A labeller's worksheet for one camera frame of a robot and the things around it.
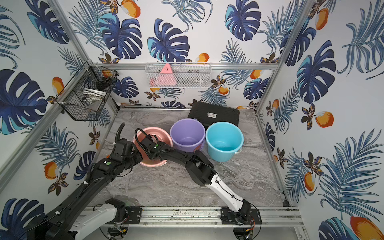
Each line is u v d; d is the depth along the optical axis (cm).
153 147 72
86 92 78
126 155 62
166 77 91
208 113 110
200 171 59
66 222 41
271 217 76
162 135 95
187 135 97
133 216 74
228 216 73
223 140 99
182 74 93
